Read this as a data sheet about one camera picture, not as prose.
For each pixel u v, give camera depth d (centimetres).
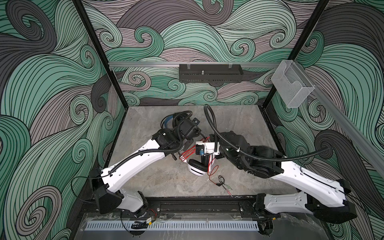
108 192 38
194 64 93
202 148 50
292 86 77
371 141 53
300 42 83
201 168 64
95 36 81
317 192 38
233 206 76
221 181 81
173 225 70
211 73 95
